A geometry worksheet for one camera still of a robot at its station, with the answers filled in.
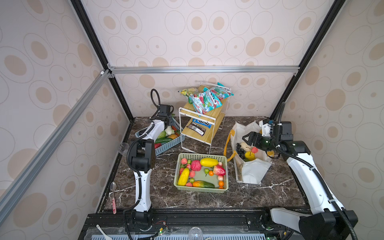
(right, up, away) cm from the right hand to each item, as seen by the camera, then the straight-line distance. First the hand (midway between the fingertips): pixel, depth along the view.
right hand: (248, 138), depth 77 cm
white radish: (-45, +5, +23) cm, 51 cm away
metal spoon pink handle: (-74, -27, +7) cm, 79 cm away
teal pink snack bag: (-13, +26, +8) cm, 30 cm away
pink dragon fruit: (-27, -16, +11) cm, 33 cm away
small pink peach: (+9, -8, +15) cm, 19 cm away
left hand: (-44, +14, +26) cm, 53 cm away
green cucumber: (-49, -2, +20) cm, 53 cm away
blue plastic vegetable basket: (-41, -3, +24) cm, 48 cm away
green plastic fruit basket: (-24, -21, +13) cm, 35 cm away
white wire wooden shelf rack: (-29, -3, +29) cm, 41 cm away
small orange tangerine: (-13, -26, +8) cm, 30 cm away
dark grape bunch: (+1, -9, +17) cm, 20 cm away
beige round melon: (+5, -7, +18) cm, 20 cm away
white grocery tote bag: (+3, -19, +6) cm, 20 cm away
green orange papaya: (-23, -25, +5) cm, 35 cm away
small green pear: (-21, -20, +13) cm, 32 cm away
